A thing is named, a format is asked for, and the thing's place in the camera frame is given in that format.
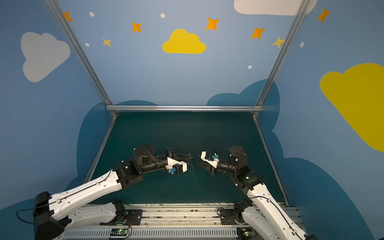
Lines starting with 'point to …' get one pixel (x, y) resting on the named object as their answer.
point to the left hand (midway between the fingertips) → (189, 152)
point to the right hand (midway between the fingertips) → (200, 156)
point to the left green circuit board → (119, 232)
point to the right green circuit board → (244, 233)
